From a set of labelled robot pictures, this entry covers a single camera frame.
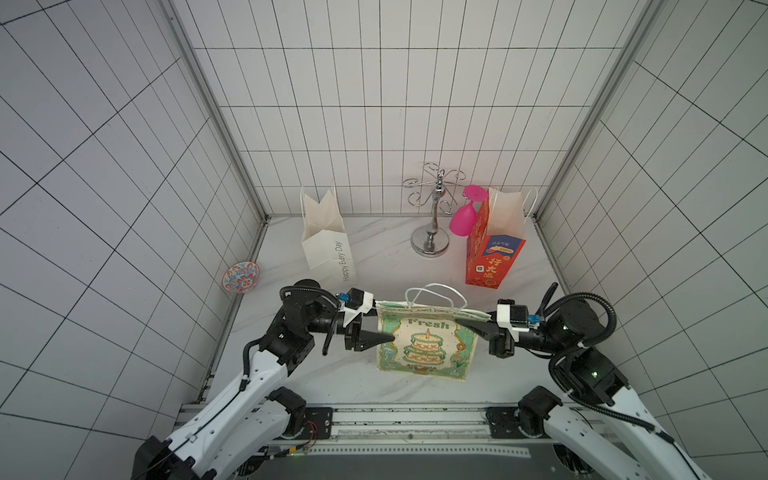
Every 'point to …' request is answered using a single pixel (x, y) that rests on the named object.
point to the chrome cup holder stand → (432, 241)
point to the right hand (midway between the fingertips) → (455, 310)
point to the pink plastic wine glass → (463, 219)
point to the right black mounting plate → (509, 423)
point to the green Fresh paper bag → (427, 339)
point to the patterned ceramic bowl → (241, 277)
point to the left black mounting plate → (318, 423)
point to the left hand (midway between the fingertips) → (386, 326)
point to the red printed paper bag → (495, 238)
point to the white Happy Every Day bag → (325, 239)
